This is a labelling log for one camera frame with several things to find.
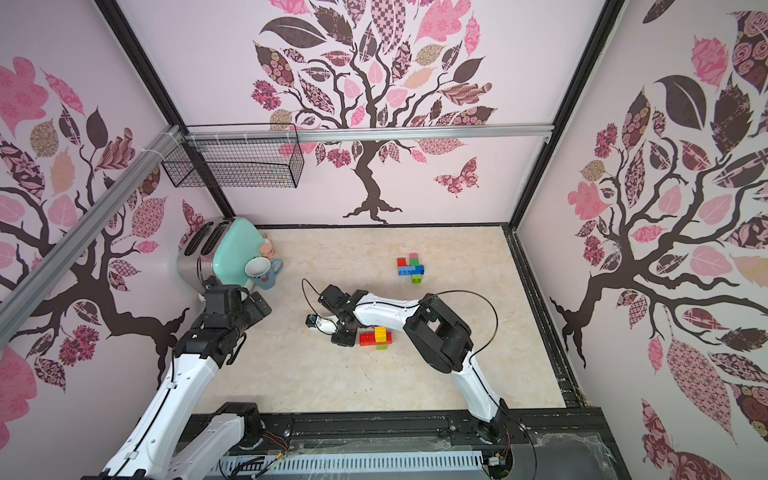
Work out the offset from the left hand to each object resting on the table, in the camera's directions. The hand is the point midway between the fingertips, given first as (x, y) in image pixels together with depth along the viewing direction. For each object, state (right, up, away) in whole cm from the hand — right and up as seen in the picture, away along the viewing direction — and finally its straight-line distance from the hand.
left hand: (251, 313), depth 80 cm
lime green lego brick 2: (+48, +7, +23) cm, 53 cm away
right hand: (+22, -8, +12) cm, 26 cm away
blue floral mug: (-3, +11, +15) cm, 19 cm away
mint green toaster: (-15, +18, +10) cm, 26 cm away
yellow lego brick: (+35, -6, +2) cm, 36 cm away
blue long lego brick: (+46, +10, +24) cm, 52 cm away
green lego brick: (+47, +13, +27) cm, 56 cm away
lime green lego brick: (+36, -12, +10) cm, 39 cm away
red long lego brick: (+32, -9, +5) cm, 33 cm away
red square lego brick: (+42, +13, +27) cm, 52 cm away
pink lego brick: (+47, +15, +30) cm, 58 cm away
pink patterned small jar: (-4, +18, +21) cm, 27 cm away
